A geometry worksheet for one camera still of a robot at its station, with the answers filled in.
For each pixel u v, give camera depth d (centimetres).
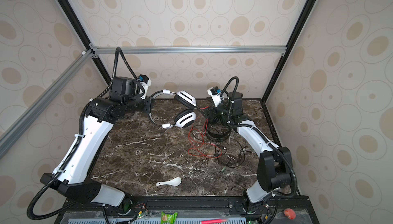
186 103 62
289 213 69
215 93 69
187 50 134
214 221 69
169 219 69
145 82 59
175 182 81
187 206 75
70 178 38
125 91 49
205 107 66
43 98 63
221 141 98
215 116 75
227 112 70
